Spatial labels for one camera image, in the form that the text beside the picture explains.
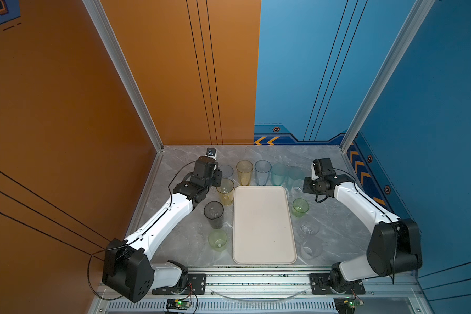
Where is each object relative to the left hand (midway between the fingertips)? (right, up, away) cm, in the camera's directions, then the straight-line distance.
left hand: (214, 167), depth 82 cm
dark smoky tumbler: (0, -18, -3) cm, 18 cm away
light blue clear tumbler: (+22, -1, +12) cm, 25 cm away
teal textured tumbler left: (+30, -3, +14) cm, 33 cm away
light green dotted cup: (+1, -32, +2) cm, 32 cm away
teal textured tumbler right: (+37, -5, +11) cm, 39 cm away
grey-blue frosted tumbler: (+4, -2, +13) cm, 14 cm away
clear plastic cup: (+41, -34, -1) cm, 53 cm away
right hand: (+41, -9, +7) cm, 43 cm away
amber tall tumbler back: (+13, -1, +15) cm, 19 cm away
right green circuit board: (+50, -50, -12) cm, 72 cm away
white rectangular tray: (+21, -27, +5) cm, 35 cm away
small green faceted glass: (+40, -19, +10) cm, 45 cm away
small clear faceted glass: (+38, -10, +9) cm, 40 cm away
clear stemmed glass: (+42, -27, +5) cm, 50 cm away
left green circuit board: (-12, -50, -12) cm, 52 cm away
